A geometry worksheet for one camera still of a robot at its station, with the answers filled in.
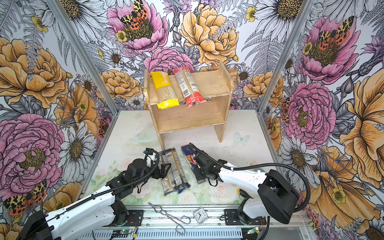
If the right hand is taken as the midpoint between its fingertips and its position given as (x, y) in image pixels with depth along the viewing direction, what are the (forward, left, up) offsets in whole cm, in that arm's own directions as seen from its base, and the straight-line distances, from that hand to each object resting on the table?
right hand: (199, 176), depth 84 cm
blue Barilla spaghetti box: (+13, +6, +2) cm, 15 cm away
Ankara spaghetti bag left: (-4, +17, 0) cm, 18 cm away
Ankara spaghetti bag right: (-1, +10, 0) cm, 10 cm away
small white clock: (-19, 0, -2) cm, 19 cm away
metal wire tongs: (-20, +8, -5) cm, 22 cm away
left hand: (+3, +19, +6) cm, 21 cm away
